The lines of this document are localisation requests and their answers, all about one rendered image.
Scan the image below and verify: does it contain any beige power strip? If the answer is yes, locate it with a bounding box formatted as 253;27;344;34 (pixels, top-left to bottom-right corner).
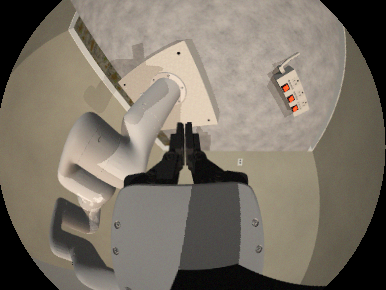
273;53;309;117

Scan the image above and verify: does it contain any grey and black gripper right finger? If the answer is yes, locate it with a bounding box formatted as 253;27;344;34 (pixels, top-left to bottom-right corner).
185;122;248;185

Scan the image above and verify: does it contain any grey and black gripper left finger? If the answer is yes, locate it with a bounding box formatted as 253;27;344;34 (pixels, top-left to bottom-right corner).
124;122;185;186

